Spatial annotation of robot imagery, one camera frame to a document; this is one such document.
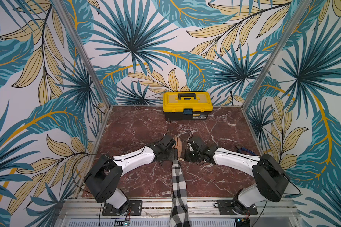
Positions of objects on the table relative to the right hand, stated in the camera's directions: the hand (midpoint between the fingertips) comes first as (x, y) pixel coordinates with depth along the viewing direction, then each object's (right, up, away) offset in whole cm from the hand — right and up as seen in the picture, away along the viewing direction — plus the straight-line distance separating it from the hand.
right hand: (182, 156), depth 87 cm
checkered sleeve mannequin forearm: (-3, -23, -20) cm, 31 cm away
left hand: (-7, 0, -1) cm, 7 cm away
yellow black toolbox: (+4, +33, +12) cm, 35 cm away
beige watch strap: (-1, -1, -2) cm, 2 cm away
